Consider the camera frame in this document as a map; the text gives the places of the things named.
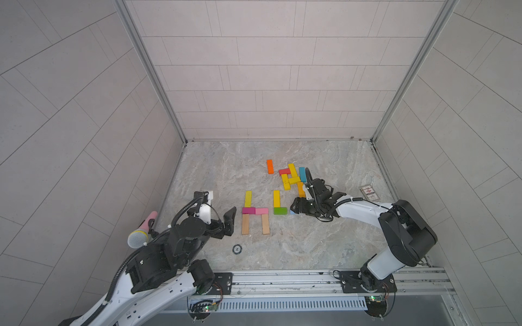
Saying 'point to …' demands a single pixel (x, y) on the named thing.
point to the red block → (284, 171)
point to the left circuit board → (201, 310)
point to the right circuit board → (376, 305)
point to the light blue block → (291, 212)
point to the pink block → (259, 211)
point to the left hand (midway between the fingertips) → (229, 207)
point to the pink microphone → (139, 238)
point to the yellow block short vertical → (286, 182)
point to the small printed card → (369, 192)
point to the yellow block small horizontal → (294, 180)
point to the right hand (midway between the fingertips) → (295, 209)
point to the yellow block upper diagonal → (292, 170)
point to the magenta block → (249, 210)
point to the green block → (280, 210)
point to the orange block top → (270, 166)
